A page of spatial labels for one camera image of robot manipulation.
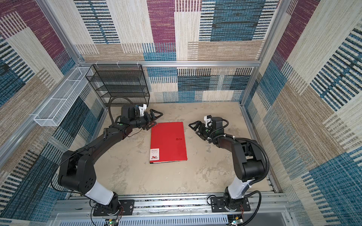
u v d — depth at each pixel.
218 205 0.73
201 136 0.86
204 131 0.83
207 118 0.89
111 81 1.04
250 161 0.48
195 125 0.85
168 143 0.96
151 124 0.76
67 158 0.44
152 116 0.75
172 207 0.75
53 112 0.70
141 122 0.74
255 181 0.49
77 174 0.44
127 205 0.74
